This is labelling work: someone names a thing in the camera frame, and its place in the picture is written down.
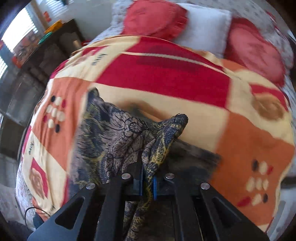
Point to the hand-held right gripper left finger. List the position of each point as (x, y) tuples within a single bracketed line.
[(138, 185)]

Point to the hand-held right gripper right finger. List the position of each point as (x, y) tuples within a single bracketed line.
[(155, 190)]

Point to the floral patterned shirt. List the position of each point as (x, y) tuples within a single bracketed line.
[(111, 139)]

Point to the printed red orange blanket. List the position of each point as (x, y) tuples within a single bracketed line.
[(173, 76)]

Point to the floral bed sheet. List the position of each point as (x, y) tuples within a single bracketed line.
[(23, 197)]

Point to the dark wooden cabinet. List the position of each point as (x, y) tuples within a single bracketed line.
[(27, 81)]

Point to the red heart pillow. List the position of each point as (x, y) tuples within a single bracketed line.
[(252, 48), (152, 18)]

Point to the white pillow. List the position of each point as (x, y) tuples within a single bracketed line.
[(208, 27)]

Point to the green tray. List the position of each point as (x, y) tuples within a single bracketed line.
[(45, 38)]

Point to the yellow tray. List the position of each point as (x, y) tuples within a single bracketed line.
[(53, 26)]

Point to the window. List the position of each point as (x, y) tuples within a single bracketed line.
[(20, 30)]

